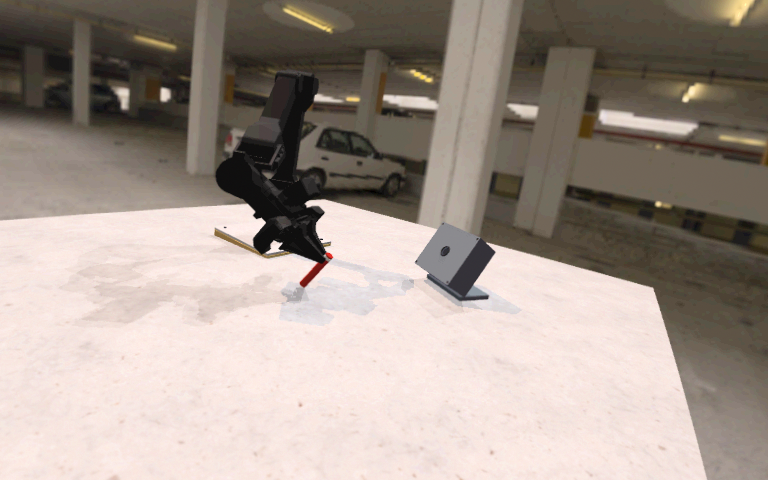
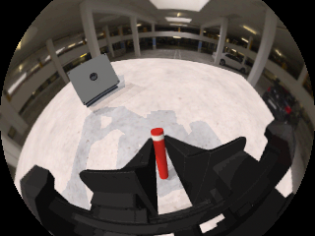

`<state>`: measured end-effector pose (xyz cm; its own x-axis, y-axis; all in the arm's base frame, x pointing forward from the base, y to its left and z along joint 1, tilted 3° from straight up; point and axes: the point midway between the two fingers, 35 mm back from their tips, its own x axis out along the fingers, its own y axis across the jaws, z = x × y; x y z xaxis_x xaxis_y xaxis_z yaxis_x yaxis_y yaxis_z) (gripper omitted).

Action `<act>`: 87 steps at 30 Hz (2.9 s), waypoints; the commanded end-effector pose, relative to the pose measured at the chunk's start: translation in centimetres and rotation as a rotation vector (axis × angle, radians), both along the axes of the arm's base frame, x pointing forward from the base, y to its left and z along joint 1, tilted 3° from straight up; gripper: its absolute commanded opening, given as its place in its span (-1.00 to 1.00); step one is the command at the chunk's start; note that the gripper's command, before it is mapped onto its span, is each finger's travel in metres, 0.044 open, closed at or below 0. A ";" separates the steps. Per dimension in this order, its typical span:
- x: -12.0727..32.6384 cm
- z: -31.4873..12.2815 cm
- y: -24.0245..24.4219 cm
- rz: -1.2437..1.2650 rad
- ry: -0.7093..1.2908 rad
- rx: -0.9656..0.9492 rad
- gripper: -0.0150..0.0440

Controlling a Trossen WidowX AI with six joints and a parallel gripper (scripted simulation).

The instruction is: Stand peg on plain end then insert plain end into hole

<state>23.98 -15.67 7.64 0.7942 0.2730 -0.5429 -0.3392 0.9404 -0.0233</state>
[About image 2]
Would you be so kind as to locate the red peg with white band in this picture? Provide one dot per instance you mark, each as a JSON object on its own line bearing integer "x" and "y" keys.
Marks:
{"x": 160, "y": 152}

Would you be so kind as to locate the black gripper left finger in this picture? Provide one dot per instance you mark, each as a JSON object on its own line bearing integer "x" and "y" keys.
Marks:
{"x": 137, "y": 176}

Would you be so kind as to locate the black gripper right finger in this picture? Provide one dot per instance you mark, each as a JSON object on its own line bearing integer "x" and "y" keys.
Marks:
{"x": 194, "y": 164}

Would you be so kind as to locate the grey sloped panel with hole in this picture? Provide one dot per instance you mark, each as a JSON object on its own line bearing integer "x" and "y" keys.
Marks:
{"x": 94, "y": 79}

